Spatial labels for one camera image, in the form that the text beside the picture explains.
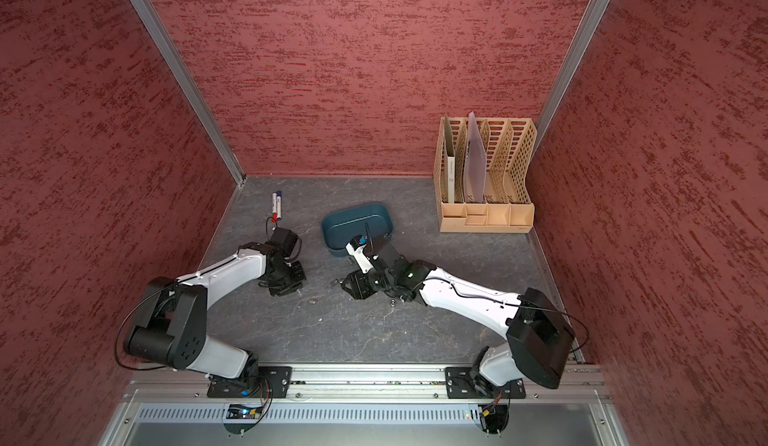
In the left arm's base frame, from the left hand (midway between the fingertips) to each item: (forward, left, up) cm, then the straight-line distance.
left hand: (299, 291), depth 89 cm
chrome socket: (-3, -4, -1) cm, 5 cm away
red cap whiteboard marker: (+29, +16, 0) cm, 33 cm away
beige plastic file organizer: (+30, -70, +7) cm, 76 cm away
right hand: (-4, -17, +11) cm, 21 cm away
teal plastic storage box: (+24, -9, 0) cm, 26 cm away
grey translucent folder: (+37, -57, +15) cm, 69 cm away
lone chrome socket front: (-3, -29, 0) cm, 29 cm away
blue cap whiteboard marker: (+34, +15, 0) cm, 37 cm away
